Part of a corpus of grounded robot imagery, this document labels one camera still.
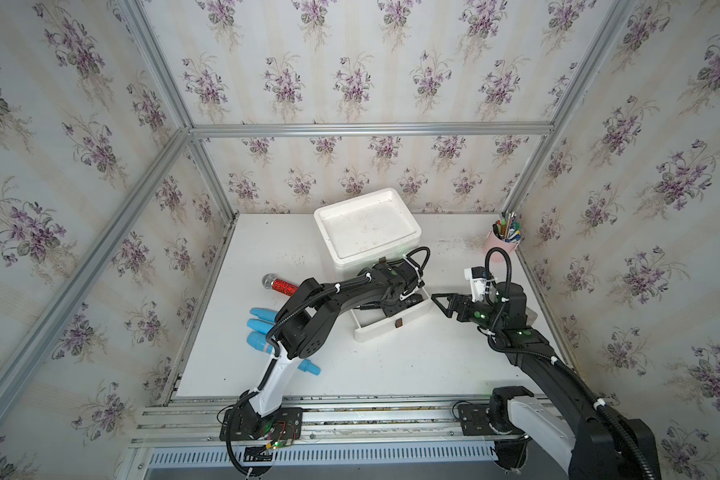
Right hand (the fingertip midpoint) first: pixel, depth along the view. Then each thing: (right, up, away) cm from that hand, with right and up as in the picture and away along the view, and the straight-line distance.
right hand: (447, 298), depth 82 cm
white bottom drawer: (-21, -7, +2) cm, 22 cm away
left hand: (-14, -4, +13) cm, 20 cm away
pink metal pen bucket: (+7, +14, -16) cm, 22 cm away
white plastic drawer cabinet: (-25, +18, +1) cm, 31 cm away
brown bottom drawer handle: (-13, -8, +4) cm, 16 cm away
